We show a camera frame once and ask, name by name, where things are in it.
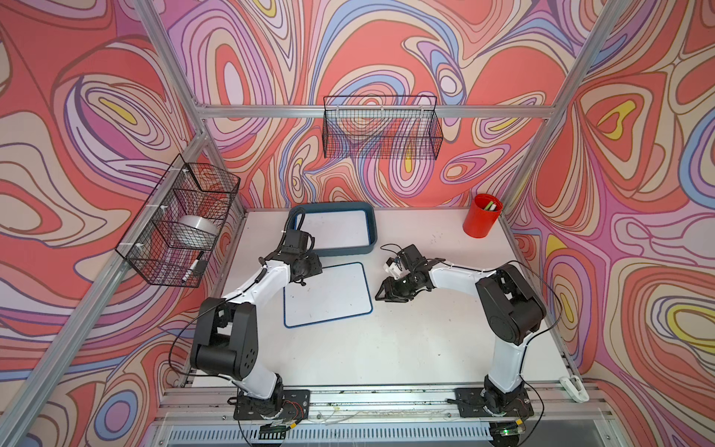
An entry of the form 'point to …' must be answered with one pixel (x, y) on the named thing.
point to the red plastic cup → (482, 215)
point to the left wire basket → (172, 235)
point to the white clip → (575, 387)
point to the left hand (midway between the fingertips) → (316, 266)
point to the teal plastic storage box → (339, 208)
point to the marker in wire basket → (189, 271)
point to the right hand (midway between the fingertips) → (383, 304)
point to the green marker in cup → (489, 206)
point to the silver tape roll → (198, 229)
